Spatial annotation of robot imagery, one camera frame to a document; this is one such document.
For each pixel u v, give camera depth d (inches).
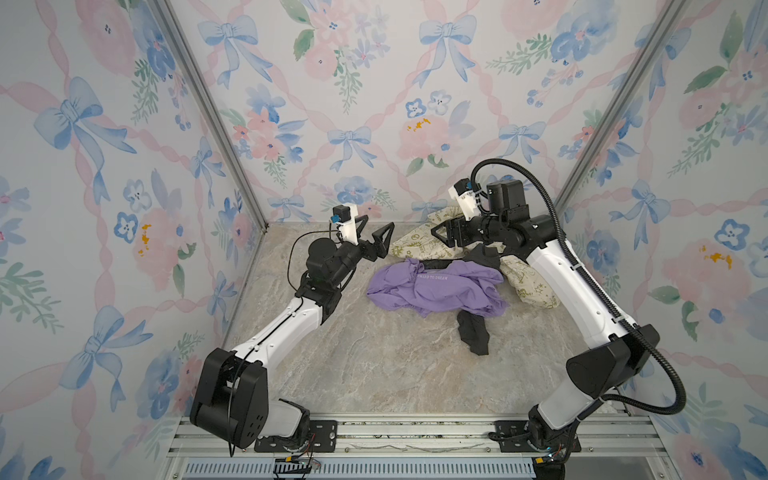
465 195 26.0
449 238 26.4
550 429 24.7
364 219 30.0
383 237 26.6
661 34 28.2
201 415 16.8
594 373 18.1
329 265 23.1
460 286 35.4
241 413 16.3
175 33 27.9
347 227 25.6
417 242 44.6
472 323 35.5
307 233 24.8
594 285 18.2
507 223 22.3
